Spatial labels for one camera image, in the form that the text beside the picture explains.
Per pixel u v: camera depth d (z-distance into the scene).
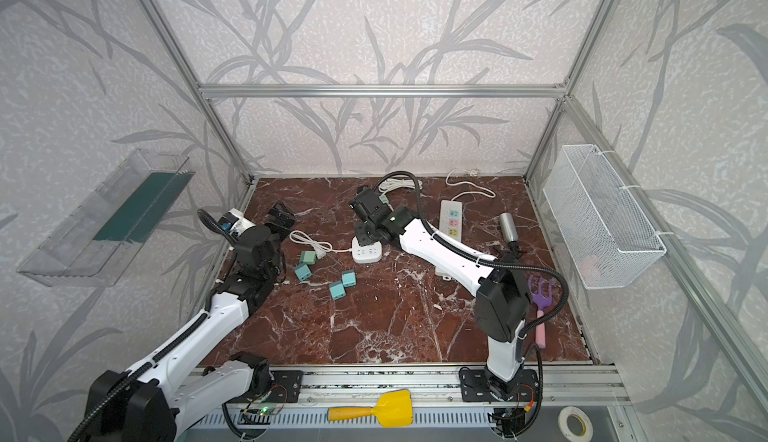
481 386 0.73
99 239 0.64
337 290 0.89
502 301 0.45
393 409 0.70
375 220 0.61
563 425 0.69
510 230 1.02
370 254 0.96
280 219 0.71
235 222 0.66
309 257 0.96
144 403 0.38
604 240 0.62
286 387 0.72
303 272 0.92
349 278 0.91
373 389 0.75
